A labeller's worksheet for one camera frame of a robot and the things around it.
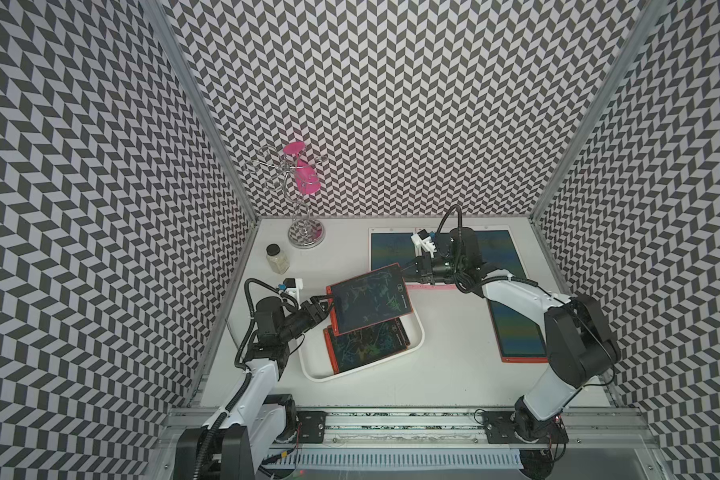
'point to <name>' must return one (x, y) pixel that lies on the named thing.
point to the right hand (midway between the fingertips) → (398, 276)
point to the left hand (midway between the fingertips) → (333, 302)
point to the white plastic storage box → (315, 360)
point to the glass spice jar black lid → (277, 259)
